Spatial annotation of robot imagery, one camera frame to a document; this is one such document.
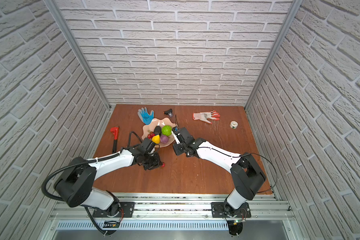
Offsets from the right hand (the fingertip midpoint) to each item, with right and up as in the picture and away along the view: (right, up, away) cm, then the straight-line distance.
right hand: (177, 144), depth 86 cm
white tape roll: (+41, +11, +20) cm, 47 cm away
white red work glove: (+22, +18, +28) cm, 39 cm away
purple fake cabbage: (-9, +2, +8) cm, 12 cm away
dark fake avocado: (-14, +7, +13) cm, 21 cm away
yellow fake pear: (-14, +2, +6) cm, 15 cm away
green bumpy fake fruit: (-8, +8, +11) cm, 16 cm away
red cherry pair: (-18, +5, +9) cm, 20 cm away
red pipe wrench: (-45, +7, +17) cm, 48 cm away
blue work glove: (-27, +17, +27) cm, 42 cm away
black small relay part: (-8, +21, +28) cm, 36 cm away
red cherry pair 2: (-8, -13, +1) cm, 15 cm away
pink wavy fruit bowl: (-15, +13, +19) cm, 28 cm away
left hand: (-8, -11, 0) cm, 13 cm away
